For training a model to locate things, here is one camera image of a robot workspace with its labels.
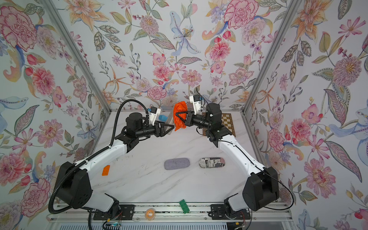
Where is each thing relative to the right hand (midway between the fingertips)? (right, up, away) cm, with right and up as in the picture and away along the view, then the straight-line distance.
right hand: (175, 113), depth 71 cm
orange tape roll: (-13, -52, +3) cm, 53 cm away
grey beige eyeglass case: (-3, -2, +3) cm, 4 cm away
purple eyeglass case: (-2, -29, +17) cm, 34 cm away
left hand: (-2, -7, +3) cm, 8 cm away
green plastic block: (+4, -49, +5) cm, 49 cm away
